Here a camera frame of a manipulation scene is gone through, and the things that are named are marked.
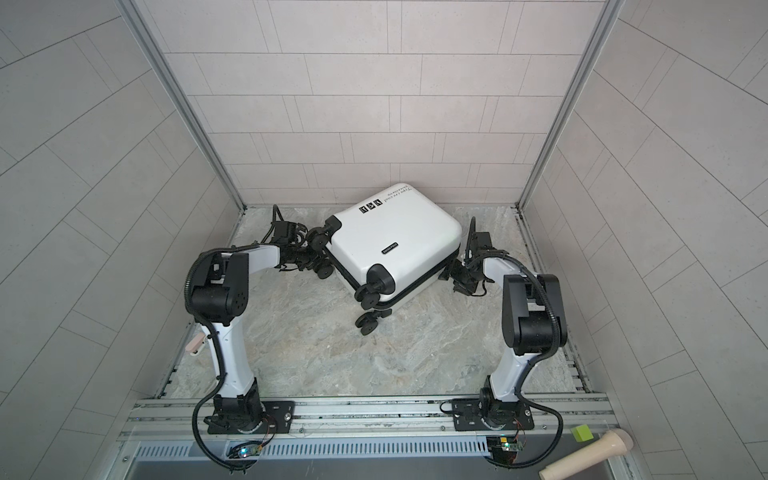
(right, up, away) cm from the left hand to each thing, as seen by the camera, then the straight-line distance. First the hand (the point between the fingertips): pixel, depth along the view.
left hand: (335, 249), depth 102 cm
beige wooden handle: (+70, -40, -37) cm, 88 cm away
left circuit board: (-11, -42, -37) cm, 57 cm away
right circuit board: (+46, -43, -34) cm, 72 cm away
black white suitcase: (+21, +2, -21) cm, 30 cm away
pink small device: (-33, -24, -22) cm, 46 cm away
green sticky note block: (+64, -40, -35) cm, 83 cm away
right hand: (+37, -9, -8) cm, 38 cm away
